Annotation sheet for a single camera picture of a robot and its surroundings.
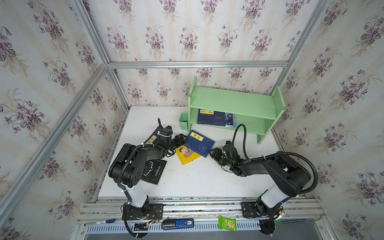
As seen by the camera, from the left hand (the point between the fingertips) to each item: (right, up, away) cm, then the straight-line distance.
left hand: (184, 138), depth 95 cm
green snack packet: (+22, -37, -26) cm, 50 cm away
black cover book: (-18, -18, -9) cm, 27 cm away
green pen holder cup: (-1, +12, +10) cm, 15 cm away
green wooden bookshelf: (+38, +16, -11) cm, 43 cm away
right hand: (+14, -9, -5) cm, 18 cm away
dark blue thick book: (+17, +14, +2) cm, 22 cm away
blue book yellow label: (+10, -4, +1) cm, 10 cm away
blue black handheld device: (-5, -35, -29) cm, 46 cm away
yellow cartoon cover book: (+1, -10, -3) cm, 11 cm away
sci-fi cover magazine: (+29, +13, +1) cm, 32 cm away
